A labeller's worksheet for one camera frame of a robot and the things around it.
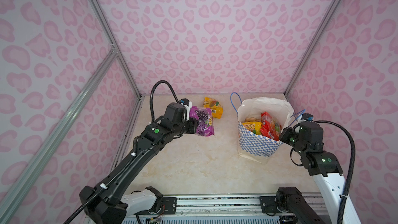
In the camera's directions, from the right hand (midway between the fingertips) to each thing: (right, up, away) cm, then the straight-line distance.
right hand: (283, 127), depth 71 cm
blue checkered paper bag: (-13, -9, +5) cm, 16 cm away
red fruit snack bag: (-3, -1, +8) cm, 8 cm away
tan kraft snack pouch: (-6, +2, +28) cm, 29 cm away
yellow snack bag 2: (-10, -1, +11) cm, 15 cm away
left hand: (-39, +4, 0) cm, 39 cm away
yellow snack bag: (-28, +9, +33) cm, 44 cm away
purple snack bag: (-36, +5, +2) cm, 36 cm away
